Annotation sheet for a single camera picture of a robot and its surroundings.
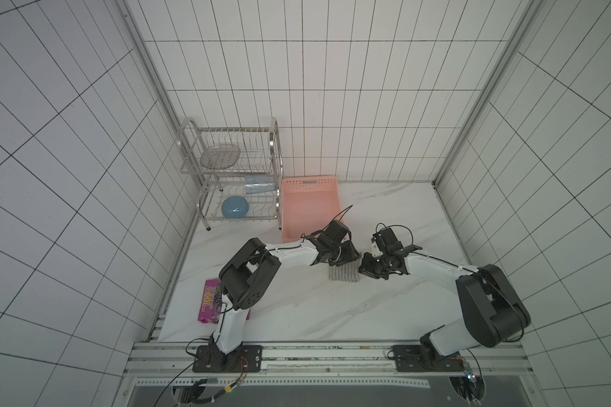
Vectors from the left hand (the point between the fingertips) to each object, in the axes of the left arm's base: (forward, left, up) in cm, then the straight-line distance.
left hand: (353, 261), depth 89 cm
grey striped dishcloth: (-4, +2, -1) cm, 5 cm away
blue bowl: (+22, +46, +4) cm, 51 cm away
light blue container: (+33, +39, +5) cm, 51 cm away
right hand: (-2, +1, -3) cm, 3 cm away
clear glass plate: (+31, +50, +22) cm, 63 cm away
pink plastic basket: (+25, +17, +1) cm, 30 cm away
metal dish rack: (+38, +44, +9) cm, 59 cm away
